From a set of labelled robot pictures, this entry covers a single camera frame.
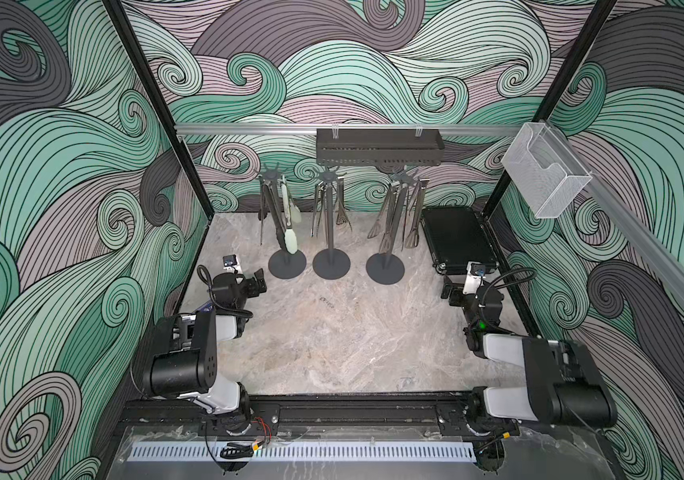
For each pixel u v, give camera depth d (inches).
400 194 30.7
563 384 16.9
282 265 41.0
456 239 41.3
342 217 32.7
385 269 40.1
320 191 29.4
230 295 28.6
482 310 26.4
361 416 29.4
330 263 40.7
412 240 33.4
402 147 37.4
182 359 17.7
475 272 30.4
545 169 30.8
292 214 35.6
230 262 31.7
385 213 30.6
